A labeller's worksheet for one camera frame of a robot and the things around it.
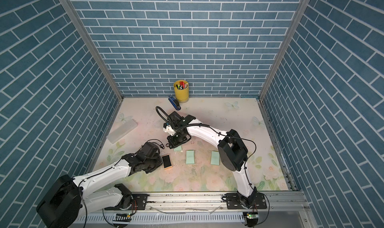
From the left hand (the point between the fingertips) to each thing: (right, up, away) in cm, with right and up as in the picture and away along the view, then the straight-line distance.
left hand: (167, 163), depth 85 cm
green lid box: (+5, +7, +6) cm, 11 cm away
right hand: (+3, +10, -1) cm, 10 cm away
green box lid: (+28, +2, +2) cm, 28 cm away
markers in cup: (+5, +49, +27) cm, 56 cm away
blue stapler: (0, +36, +28) cm, 46 cm away
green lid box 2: (+13, +3, +2) cm, 14 cm away
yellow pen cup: (+6, +45, +24) cm, 51 cm away
